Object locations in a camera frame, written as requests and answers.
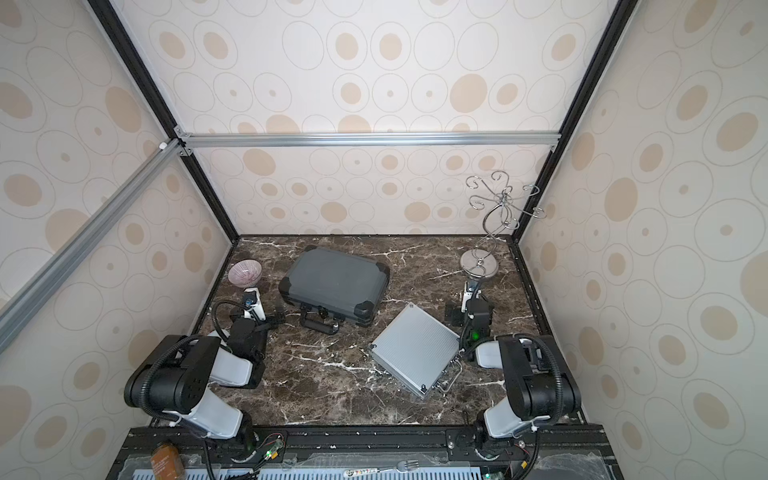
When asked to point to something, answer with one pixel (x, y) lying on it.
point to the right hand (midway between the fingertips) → (480, 301)
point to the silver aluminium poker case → (418, 351)
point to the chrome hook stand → (482, 261)
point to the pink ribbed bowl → (245, 273)
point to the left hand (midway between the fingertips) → (269, 294)
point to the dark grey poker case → (332, 286)
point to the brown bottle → (166, 462)
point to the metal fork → (403, 466)
